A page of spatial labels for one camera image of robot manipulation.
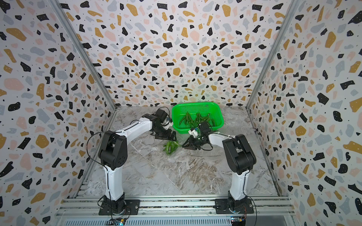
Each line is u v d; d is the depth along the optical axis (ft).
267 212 2.41
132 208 2.41
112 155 1.72
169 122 2.80
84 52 2.83
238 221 2.34
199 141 2.74
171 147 3.11
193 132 3.02
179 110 3.84
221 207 2.40
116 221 2.30
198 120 3.63
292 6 2.34
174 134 2.83
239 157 1.71
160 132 2.70
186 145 2.96
